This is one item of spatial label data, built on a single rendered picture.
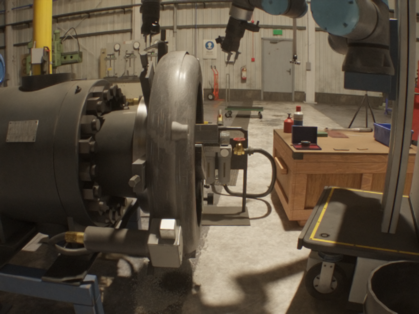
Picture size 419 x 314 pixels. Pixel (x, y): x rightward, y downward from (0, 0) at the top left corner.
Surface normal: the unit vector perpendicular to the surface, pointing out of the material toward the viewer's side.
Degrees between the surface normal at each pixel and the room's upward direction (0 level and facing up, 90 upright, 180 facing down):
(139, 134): 61
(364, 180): 90
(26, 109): 44
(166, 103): 55
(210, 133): 66
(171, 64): 30
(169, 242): 22
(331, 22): 95
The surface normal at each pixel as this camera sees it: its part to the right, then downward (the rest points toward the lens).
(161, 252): -0.03, 0.59
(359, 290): -0.46, 0.21
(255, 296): 0.00, -0.97
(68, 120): -0.03, -0.36
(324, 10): -0.76, 0.24
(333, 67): -0.14, 0.24
